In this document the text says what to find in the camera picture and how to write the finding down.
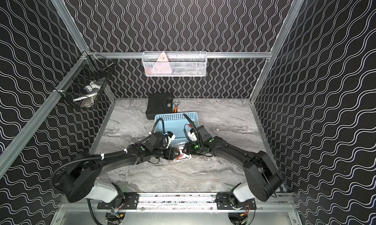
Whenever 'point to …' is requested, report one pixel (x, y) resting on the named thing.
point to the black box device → (159, 103)
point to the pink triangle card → (162, 65)
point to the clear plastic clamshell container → (182, 156)
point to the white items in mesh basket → (91, 91)
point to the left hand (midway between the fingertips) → (178, 151)
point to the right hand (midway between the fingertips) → (185, 150)
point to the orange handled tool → (176, 108)
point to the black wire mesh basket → (83, 84)
